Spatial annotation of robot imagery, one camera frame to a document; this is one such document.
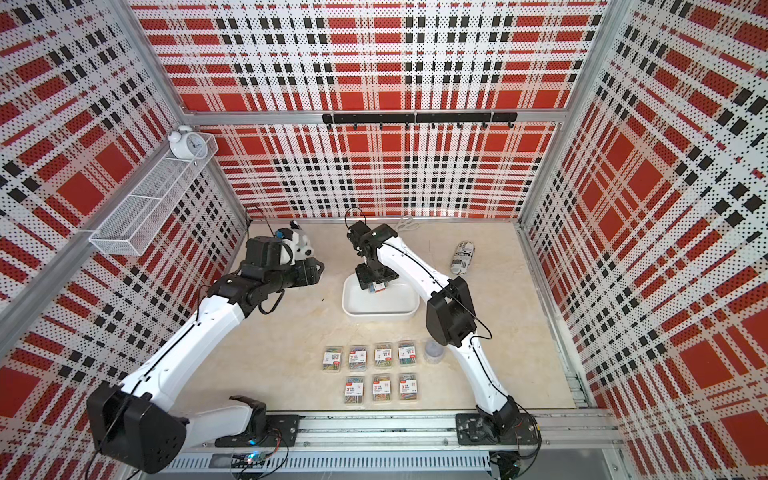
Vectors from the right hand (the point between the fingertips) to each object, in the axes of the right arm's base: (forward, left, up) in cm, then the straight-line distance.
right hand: (381, 279), depth 90 cm
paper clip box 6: (-30, +6, -8) cm, 31 cm away
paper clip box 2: (-21, +14, -9) cm, 27 cm away
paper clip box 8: (-29, -8, -8) cm, 31 cm away
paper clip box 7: (-29, -1, -8) cm, 30 cm away
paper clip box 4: (-20, -1, -8) cm, 22 cm away
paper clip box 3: (-21, +7, -9) cm, 24 cm away
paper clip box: (-3, +1, 0) cm, 3 cm away
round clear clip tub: (-19, -16, -9) cm, 26 cm away
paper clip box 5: (-20, -8, -8) cm, 23 cm away
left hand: (-3, +17, +11) cm, 20 cm away
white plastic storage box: (-2, -6, -9) cm, 11 cm away
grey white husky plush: (-3, +20, +21) cm, 29 cm away
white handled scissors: (+36, -8, -13) cm, 39 cm away
